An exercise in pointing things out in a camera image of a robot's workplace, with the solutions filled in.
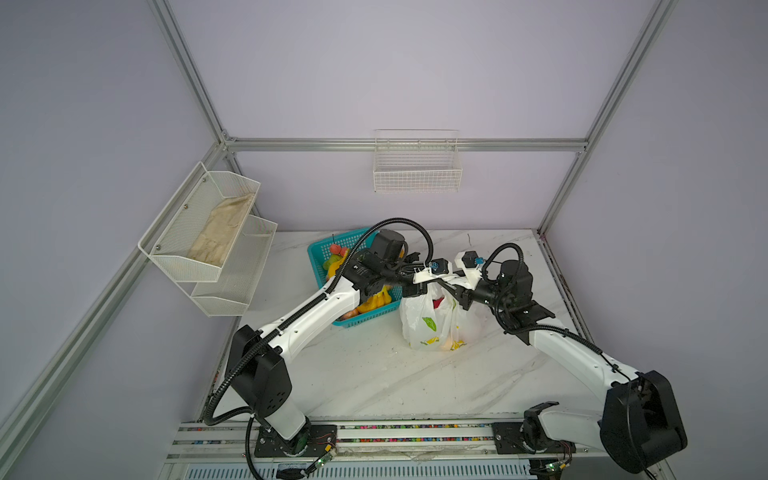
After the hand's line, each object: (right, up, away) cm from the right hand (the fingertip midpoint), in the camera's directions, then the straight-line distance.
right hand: (440, 277), depth 77 cm
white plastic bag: (-1, -11, -2) cm, 11 cm away
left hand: (-1, +1, -3) cm, 3 cm away
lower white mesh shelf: (-55, -5, 0) cm, 55 cm away
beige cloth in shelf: (-59, +9, -1) cm, 60 cm away
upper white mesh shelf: (-65, +12, +1) cm, 66 cm away
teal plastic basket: (-39, +7, +27) cm, 48 cm away
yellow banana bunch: (-16, -8, +12) cm, 22 cm away
